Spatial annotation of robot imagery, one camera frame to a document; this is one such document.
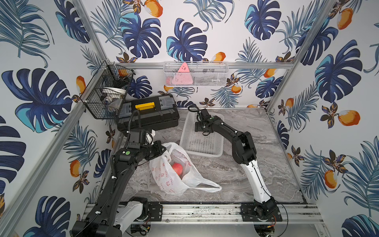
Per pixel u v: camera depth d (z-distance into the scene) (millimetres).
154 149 660
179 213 762
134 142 567
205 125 810
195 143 1002
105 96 905
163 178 712
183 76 902
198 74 925
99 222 378
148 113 950
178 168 823
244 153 638
